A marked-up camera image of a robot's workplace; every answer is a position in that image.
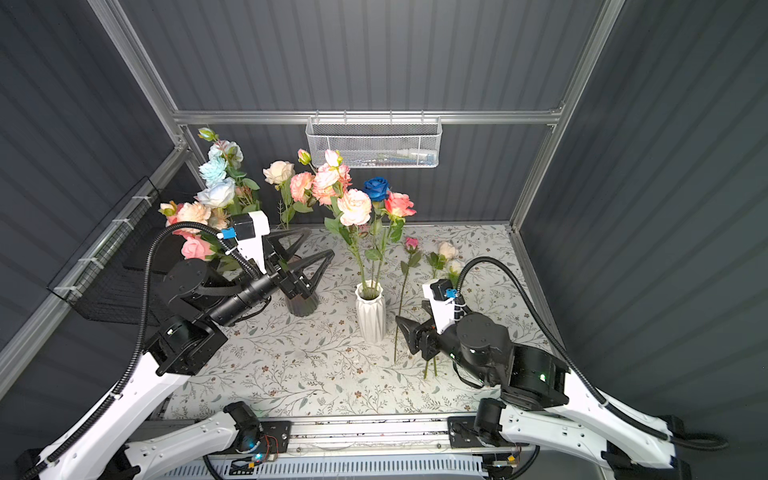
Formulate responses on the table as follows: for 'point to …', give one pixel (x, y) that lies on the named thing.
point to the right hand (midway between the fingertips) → (412, 315)
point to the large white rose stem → (427, 355)
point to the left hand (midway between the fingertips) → (320, 240)
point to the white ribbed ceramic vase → (371, 312)
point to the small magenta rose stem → (411, 245)
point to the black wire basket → (106, 280)
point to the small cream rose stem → (447, 251)
